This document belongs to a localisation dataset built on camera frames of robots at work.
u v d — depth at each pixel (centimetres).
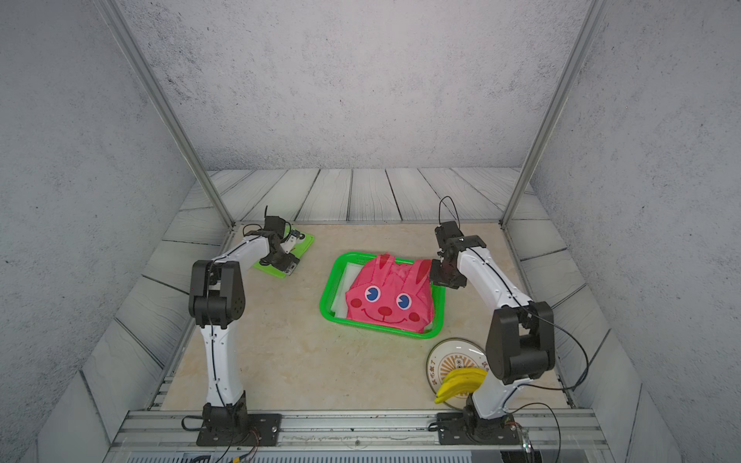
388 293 91
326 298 89
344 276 98
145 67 79
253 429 72
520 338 46
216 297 59
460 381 75
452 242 64
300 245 108
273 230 88
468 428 66
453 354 85
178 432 75
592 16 70
